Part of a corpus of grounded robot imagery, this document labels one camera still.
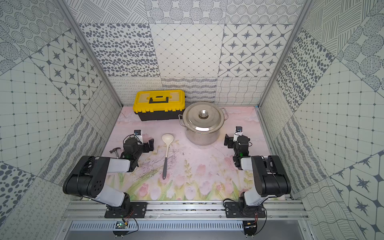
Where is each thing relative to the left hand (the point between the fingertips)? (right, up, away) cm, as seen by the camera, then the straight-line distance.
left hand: (144, 137), depth 94 cm
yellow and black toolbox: (+8, +22, +6) cm, 24 cm away
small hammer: (-19, -8, +1) cm, 21 cm away
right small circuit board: (+60, -41, -23) cm, 76 cm away
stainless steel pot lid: (+38, +13, -4) cm, 40 cm away
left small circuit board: (-4, -40, -23) cm, 46 cm away
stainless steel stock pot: (+38, -1, +1) cm, 38 cm away
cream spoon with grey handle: (+14, -2, +6) cm, 15 cm away
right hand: (+58, +1, +1) cm, 58 cm away
